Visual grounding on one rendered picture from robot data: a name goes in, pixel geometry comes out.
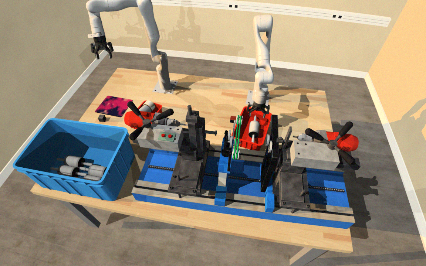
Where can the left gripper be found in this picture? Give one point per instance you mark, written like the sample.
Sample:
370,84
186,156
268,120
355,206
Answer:
258,107

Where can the blue plastic crate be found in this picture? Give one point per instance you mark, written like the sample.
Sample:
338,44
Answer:
102,145

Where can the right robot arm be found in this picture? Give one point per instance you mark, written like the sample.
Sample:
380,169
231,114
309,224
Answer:
94,8

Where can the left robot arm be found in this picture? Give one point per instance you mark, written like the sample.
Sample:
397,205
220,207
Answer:
264,74

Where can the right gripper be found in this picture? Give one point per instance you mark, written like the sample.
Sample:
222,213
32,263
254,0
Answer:
101,44

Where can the dark red and navy mat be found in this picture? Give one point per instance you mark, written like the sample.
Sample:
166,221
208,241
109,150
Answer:
113,106

